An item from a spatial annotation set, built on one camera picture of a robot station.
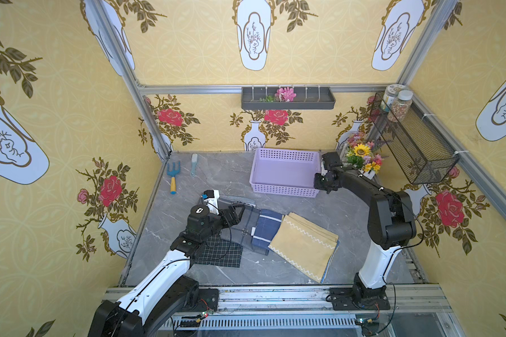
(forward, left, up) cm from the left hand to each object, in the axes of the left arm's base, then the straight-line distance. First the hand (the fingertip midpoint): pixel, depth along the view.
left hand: (231, 206), depth 82 cm
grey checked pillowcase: (-6, -3, -11) cm, 13 cm away
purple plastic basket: (+27, -26, -13) cm, 39 cm away
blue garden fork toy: (+30, +34, -17) cm, 49 cm away
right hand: (+16, -43, -7) cm, 46 cm away
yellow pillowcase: (-11, -29, -13) cm, 34 cm away
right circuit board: (-37, -45, -15) cm, 60 cm away
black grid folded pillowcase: (-13, +5, -14) cm, 20 cm away
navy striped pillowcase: (-3, -15, -13) cm, 20 cm away
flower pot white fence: (+21, -57, +5) cm, 61 cm away
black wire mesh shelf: (+10, -73, +15) cm, 75 cm away
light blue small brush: (+38, +23, -16) cm, 47 cm away
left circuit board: (-35, +13, -17) cm, 41 cm away
